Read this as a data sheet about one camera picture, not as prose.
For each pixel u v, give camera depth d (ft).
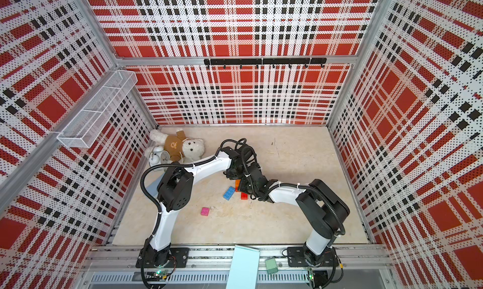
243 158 2.31
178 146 3.32
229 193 2.98
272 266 2.33
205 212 2.77
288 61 2.91
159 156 3.06
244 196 2.85
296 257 2.42
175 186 1.78
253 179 2.31
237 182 2.97
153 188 3.04
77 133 2.23
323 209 1.51
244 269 2.27
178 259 2.41
